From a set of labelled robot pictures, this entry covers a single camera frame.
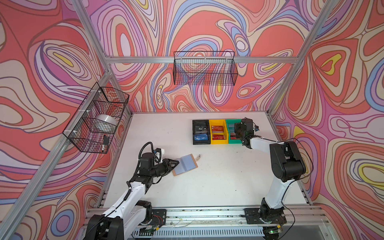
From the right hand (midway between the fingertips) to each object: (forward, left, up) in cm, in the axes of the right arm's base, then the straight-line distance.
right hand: (234, 125), depth 100 cm
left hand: (-28, +36, +2) cm, 46 cm away
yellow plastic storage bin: (+1, +9, -9) cm, 13 cm away
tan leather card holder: (-23, +33, -8) cm, 41 cm away
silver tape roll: (-17, +69, +25) cm, 76 cm away
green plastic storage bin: (+3, +1, -3) cm, 5 cm away
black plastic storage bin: (+1, +22, -8) cm, 24 cm away
